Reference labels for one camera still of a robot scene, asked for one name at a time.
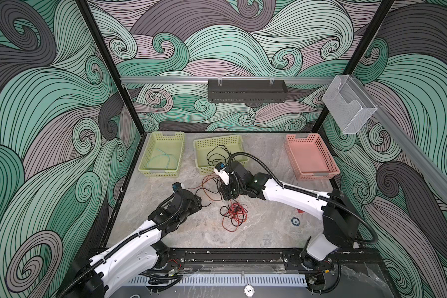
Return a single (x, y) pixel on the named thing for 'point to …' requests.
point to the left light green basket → (171, 142)
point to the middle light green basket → (234, 143)
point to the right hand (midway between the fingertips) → (217, 190)
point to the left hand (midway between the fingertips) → (197, 199)
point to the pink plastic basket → (309, 157)
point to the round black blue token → (295, 221)
